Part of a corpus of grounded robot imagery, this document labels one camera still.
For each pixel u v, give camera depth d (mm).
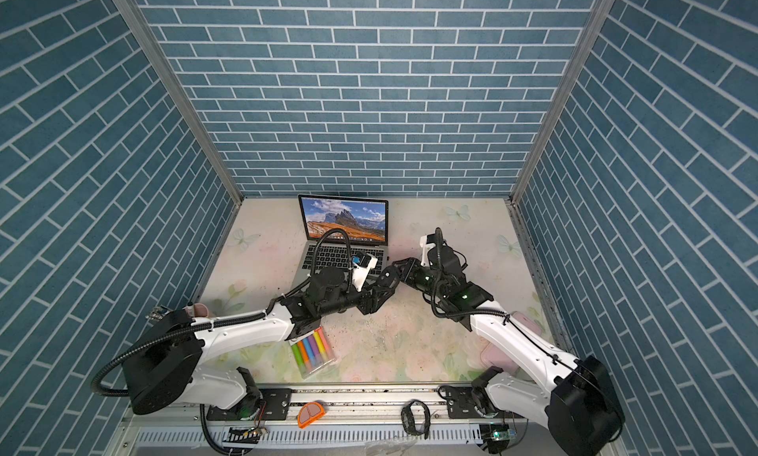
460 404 736
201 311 823
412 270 683
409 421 680
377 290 696
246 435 719
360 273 698
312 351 818
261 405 721
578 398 394
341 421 726
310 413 705
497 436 704
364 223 990
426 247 735
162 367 421
